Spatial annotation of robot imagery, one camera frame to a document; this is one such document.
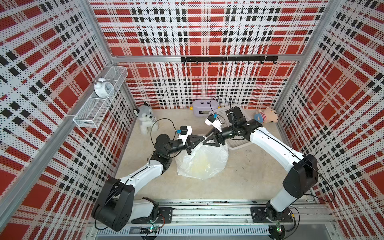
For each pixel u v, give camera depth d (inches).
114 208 16.2
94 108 35.7
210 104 43.5
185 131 24.1
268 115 42.5
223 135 26.1
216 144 26.3
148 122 39.8
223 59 34.8
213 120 26.0
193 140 26.4
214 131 27.0
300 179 17.1
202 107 44.8
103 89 27.7
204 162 33.1
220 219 29.0
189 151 25.7
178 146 25.8
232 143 34.8
